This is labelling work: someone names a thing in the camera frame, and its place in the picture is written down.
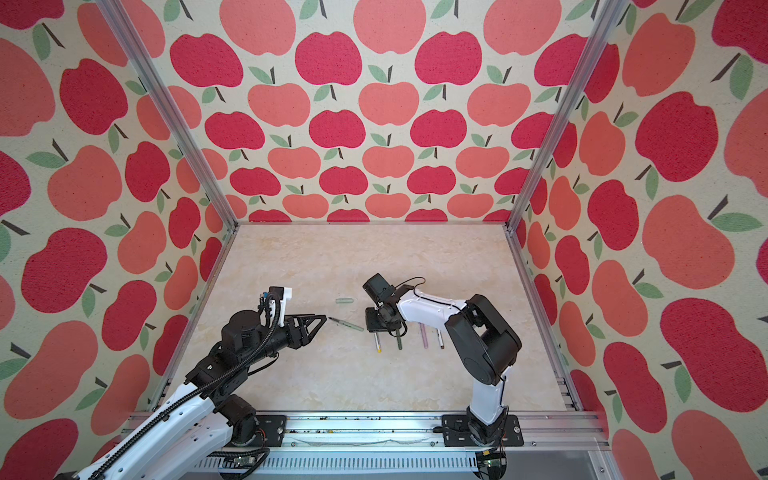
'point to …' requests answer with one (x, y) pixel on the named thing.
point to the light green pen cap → (344, 300)
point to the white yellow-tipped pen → (377, 344)
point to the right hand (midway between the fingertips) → (377, 324)
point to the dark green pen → (400, 346)
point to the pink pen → (424, 335)
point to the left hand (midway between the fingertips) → (324, 321)
